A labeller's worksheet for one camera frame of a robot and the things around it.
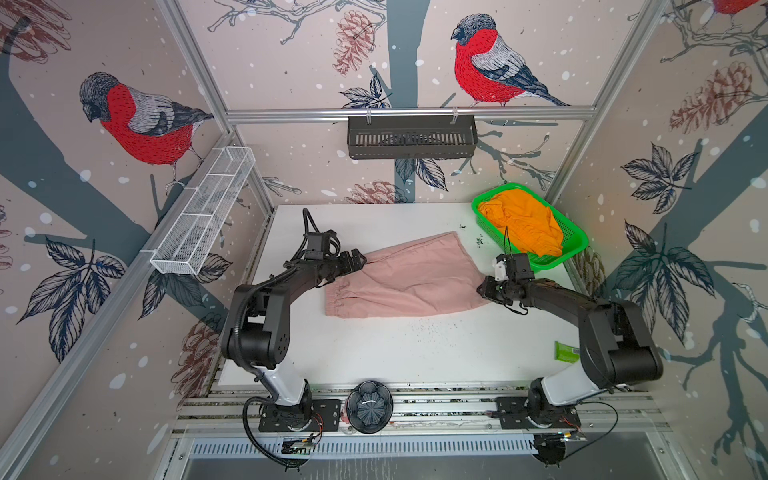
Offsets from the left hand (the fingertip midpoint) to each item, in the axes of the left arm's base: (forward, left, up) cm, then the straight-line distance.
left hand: (355, 261), depth 94 cm
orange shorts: (+18, -63, -2) cm, 65 cm away
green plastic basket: (+10, -76, -2) cm, 77 cm away
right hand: (-8, -40, -6) cm, 42 cm away
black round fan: (-40, -6, -8) cm, 41 cm away
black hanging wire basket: (+39, -18, +20) cm, 48 cm away
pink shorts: (0, -26, -8) cm, 27 cm away
